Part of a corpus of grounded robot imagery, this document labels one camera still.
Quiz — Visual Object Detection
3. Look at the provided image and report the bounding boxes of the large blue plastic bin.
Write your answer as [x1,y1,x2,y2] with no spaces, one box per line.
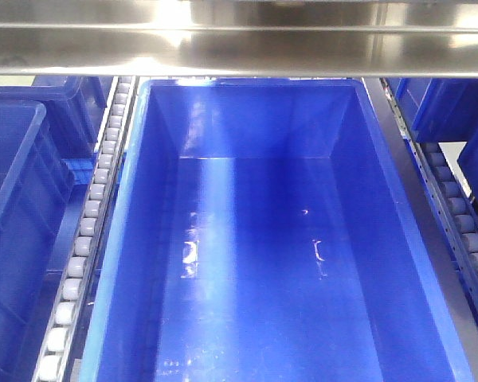
[78,76,474,382]

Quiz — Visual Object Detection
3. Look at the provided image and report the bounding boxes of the steel rack with roller tracks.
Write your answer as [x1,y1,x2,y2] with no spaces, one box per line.
[0,0,478,382]

